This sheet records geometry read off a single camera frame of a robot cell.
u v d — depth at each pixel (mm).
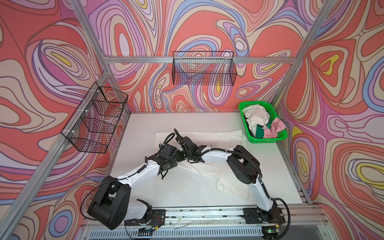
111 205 411
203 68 960
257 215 733
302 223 768
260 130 986
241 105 1141
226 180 829
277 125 1011
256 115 1027
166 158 677
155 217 724
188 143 761
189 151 738
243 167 546
